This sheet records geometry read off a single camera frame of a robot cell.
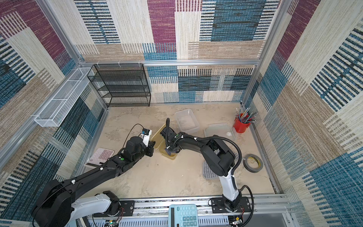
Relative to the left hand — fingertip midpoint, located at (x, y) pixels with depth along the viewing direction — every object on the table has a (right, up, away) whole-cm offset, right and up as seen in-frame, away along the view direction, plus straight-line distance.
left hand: (154, 142), depth 85 cm
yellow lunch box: (+6, -8, +7) cm, 12 cm away
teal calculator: (+17, -33, -15) cm, 40 cm away
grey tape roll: (+56, -15, -2) cm, 58 cm away
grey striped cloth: (+32, -18, 0) cm, 36 cm away
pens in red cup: (+60, +15, +14) cm, 63 cm away
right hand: (+14, -4, +12) cm, 19 cm away
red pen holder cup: (+58, +8, +17) cm, 60 cm away
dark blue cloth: (+8, -8, +6) cm, 13 cm away
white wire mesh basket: (-47, +17, -13) cm, 51 cm away
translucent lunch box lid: (+45, +6, +20) cm, 50 cm away
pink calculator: (-35, -10, +5) cm, 37 cm away
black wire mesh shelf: (-30, +39, +25) cm, 55 cm away
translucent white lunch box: (+20, +12, +24) cm, 34 cm away
